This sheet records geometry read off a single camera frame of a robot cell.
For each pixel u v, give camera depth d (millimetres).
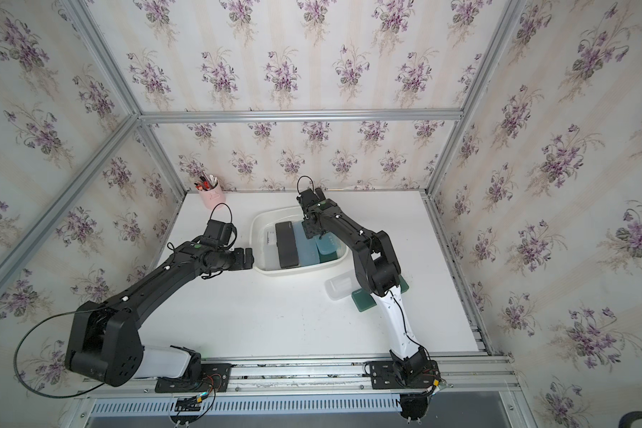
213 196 1079
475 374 755
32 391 378
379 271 583
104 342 409
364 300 862
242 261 781
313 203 794
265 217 1037
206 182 1084
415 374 652
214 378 728
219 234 678
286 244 987
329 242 974
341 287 908
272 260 987
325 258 933
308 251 959
